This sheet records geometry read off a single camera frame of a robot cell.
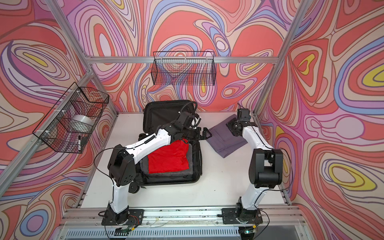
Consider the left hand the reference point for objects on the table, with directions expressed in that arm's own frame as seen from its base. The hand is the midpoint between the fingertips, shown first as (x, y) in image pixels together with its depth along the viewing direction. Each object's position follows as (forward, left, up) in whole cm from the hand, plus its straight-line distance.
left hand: (208, 135), depth 82 cm
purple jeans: (+8, -12, -17) cm, 22 cm away
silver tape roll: (-3, +62, +13) cm, 64 cm away
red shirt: (-8, +20, -11) cm, 24 cm away
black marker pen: (-9, +64, +6) cm, 65 cm away
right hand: (+11, -14, -7) cm, 19 cm away
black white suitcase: (+29, +36, -12) cm, 48 cm away
